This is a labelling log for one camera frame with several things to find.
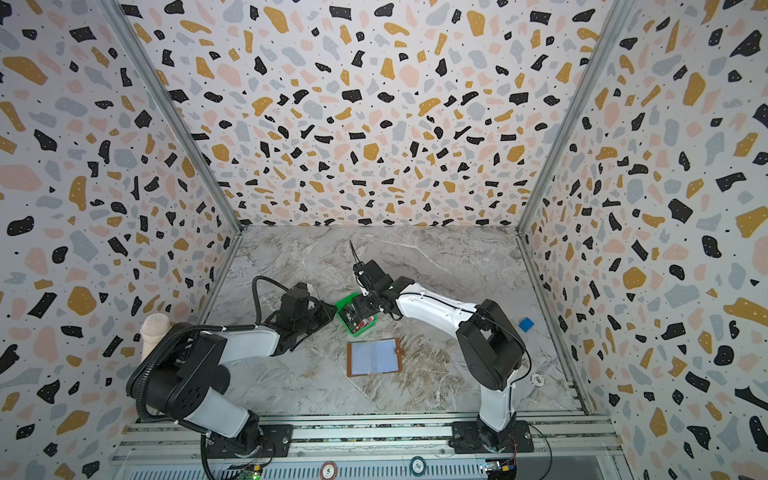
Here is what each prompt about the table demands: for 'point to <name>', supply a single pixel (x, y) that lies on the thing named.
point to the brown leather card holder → (373, 357)
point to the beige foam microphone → (153, 328)
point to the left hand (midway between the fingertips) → (342, 303)
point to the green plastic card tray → (341, 303)
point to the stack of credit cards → (363, 323)
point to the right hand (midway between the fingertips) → (363, 297)
